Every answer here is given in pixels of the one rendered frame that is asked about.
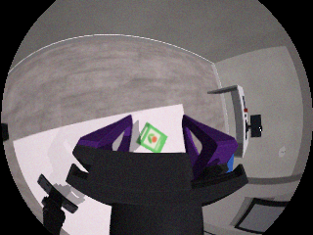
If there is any black rectangular frame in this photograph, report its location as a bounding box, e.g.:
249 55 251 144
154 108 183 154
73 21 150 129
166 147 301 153
234 198 289 234

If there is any grey mirror glass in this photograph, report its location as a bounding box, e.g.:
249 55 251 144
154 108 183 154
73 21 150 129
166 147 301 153
239 204 285 232

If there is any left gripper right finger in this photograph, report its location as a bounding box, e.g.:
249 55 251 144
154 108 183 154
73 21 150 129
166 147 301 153
182 115 239 180

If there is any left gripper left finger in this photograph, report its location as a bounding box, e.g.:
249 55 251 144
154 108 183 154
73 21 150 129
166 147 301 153
76 115 133 152

